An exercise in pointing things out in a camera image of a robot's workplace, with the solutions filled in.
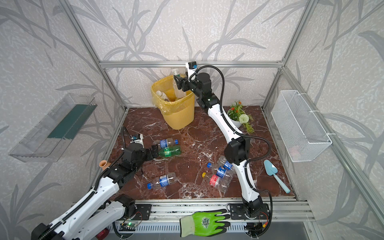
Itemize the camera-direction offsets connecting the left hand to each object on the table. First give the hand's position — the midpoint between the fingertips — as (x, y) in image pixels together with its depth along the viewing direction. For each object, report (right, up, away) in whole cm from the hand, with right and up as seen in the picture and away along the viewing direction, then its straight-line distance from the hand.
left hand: (153, 142), depth 81 cm
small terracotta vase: (-24, -11, -4) cm, 27 cm away
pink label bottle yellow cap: (+35, -21, -2) cm, 41 cm away
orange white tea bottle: (+1, +29, +18) cm, 34 cm away
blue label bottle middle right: (+38, -17, +1) cm, 42 cm away
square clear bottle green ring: (+14, +27, +3) cm, 31 cm away
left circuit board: (-9, -40, -9) cm, 42 cm away
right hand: (+16, +39, -3) cm, 43 cm away
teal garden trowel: (+68, -17, +6) cm, 70 cm away
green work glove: (+28, -37, -12) cm, 48 cm away
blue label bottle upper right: (+40, -11, +5) cm, 42 cm away
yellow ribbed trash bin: (+12, +16, +10) cm, 23 cm away
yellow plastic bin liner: (+2, +37, +20) cm, 42 cm away
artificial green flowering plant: (+55, +13, +12) cm, 57 cm away
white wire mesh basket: (+69, +5, -20) cm, 72 cm away
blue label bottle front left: (+6, -20, -2) cm, 21 cm away
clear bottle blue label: (+4, -2, +13) cm, 13 cm away
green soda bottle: (+7, -7, +10) cm, 14 cm away
